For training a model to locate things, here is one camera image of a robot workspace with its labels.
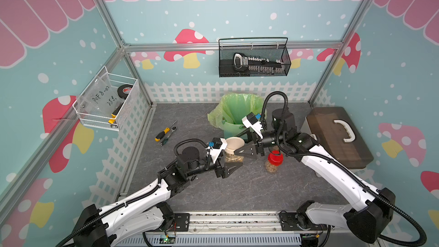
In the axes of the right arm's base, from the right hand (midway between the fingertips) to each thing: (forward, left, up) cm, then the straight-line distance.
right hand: (236, 147), depth 63 cm
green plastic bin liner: (+31, 0, -12) cm, 34 cm away
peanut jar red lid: (+4, -19, -17) cm, 26 cm away
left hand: (-1, 0, -7) cm, 7 cm away
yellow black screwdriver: (+26, +43, -30) cm, 58 cm away
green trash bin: (+16, +1, -11) cm, 19 cm away
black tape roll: (+30, +51, +3) cm, 60 cm away
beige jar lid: (0, +1, +2) cm, 2 cm away
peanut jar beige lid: (-2, +2, +3) cm, 4 cm away
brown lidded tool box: (+15, -53, -17) cm, 58 cm away
